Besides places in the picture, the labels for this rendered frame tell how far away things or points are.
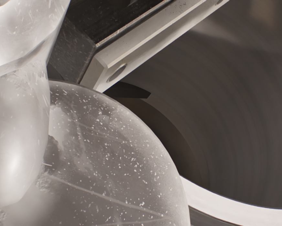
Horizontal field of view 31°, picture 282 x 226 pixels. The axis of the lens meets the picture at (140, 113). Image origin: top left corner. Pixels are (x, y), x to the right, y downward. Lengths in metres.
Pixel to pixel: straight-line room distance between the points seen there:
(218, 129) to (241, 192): 0.09
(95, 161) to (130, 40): 0.06
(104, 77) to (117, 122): 0.03
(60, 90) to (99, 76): 0.03
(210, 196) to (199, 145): 0.40
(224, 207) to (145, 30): 0.11
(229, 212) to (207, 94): 0.33
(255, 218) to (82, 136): 0.14
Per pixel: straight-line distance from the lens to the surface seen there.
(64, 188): 0.16
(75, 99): 0.17
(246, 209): 0.28
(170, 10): 0.22
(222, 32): 0.52
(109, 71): 0.20
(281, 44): 0.49
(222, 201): 0.27
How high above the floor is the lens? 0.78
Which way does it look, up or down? 24 degrees down
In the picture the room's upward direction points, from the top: 172 degrees clockwise
